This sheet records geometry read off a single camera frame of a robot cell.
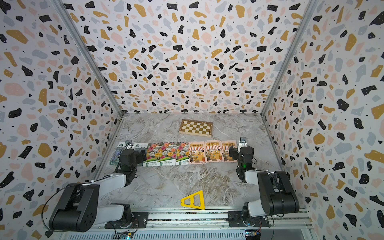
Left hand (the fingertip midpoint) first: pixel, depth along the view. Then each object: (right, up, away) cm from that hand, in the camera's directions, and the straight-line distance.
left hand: (135, 150), depth 90 cm
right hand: (+65, +3, +2) cm, 65 cm away
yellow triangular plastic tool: (+35, -24, -11) cm, 43 cm away
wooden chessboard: (+35, +14, +19) cm, 42 cm away
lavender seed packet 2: (-2, +1, +10) cm, 10 cm away
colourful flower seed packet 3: (+27, -4, +9) cm, 29 cm away
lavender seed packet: (-15, -6, +5) cm, 17 cm away
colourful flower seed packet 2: (+17, -4, +7) cm, 19 cm away
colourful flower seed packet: (+8, -4, +7) cm, 11 cm away
